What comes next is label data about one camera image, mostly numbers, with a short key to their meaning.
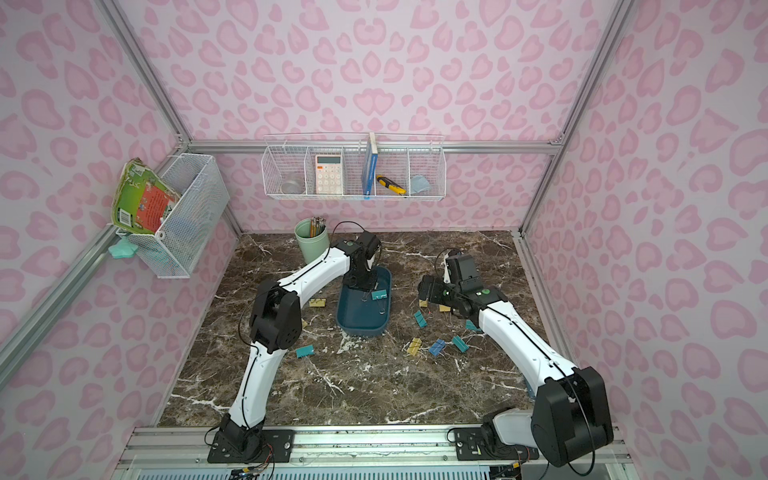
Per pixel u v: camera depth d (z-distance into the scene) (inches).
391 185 38.3
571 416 15.7
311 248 40.5
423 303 38.6
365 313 38.6
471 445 28.4
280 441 29.0
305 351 34.6
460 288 24.8
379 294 39.4
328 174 36.9
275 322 23.2
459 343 34.9
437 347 34.7
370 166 33.8
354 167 39.6
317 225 39.6
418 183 39.6
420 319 37.3
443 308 38.3
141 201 28.4
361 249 29.1
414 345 34.8
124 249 24.5
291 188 37.7
